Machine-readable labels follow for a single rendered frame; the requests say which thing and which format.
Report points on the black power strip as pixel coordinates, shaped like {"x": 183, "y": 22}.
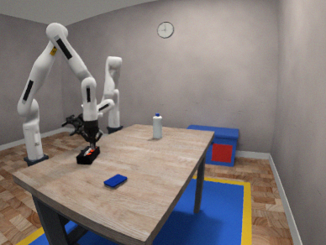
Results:
{"x": 87, "y": 156}

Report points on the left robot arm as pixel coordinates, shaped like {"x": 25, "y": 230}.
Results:
{"x": 112, "y": 63}

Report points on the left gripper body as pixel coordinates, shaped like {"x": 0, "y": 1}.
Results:
{"x": 80, "y": 119}

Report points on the white bottle with blue cap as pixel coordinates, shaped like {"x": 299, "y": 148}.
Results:
{"x": 157, "y": 126}

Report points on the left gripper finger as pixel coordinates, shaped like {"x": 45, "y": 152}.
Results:
{"x": 77, "y": 130}
{"x": 69, "y": 121}

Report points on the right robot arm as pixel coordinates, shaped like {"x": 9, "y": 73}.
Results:
{"x": 27, "y": 105}

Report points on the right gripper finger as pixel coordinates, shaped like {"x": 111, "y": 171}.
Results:
{"x": 87, "y": 137}
{"x": 94, "y": 140}

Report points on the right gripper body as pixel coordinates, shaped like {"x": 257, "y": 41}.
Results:
{"x": 91, "y": 125}

